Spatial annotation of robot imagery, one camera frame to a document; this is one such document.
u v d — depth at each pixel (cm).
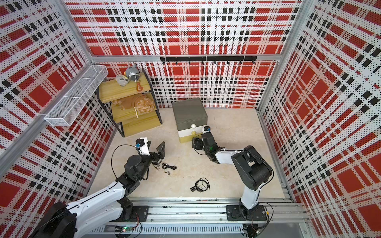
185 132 94
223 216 73
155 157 72
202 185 82
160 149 77
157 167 90
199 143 84
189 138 99
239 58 89
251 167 48
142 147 68
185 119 88
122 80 84
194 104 96
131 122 111
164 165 90
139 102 89
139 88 86
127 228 69
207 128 85
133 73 86
